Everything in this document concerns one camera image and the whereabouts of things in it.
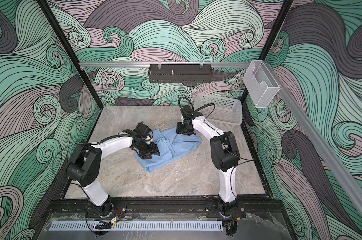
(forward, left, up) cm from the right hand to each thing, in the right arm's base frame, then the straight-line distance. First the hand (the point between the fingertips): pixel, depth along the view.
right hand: (179, 131), depth 95 cm
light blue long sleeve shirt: (-7, +6, -5) cm, 10 cm away
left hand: (-15, +13, -3) cm, 20 cm away
